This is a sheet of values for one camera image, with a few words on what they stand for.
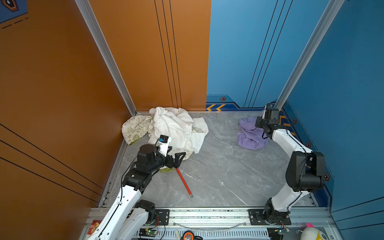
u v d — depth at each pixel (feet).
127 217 1.92
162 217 2.40
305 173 1.56
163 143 2.08
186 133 3.24
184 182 2.78
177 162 2.15
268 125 2.32
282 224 2.29
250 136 3.33
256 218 2.38
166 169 2.93
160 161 2.06
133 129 3.56
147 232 2.32
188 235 2.19
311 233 2.11
